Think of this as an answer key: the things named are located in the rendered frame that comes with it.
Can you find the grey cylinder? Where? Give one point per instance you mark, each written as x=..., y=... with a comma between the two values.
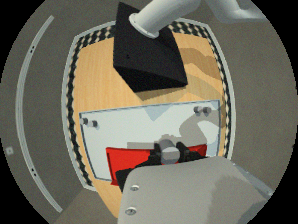
x=170, y=153
x=198, y=109
x=207, y=109
x=83, y=121
x=92, y=123

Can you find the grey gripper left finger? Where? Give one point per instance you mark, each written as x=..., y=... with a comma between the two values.
x=153, y=160

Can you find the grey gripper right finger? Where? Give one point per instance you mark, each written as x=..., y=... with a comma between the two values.
x=185, y=155

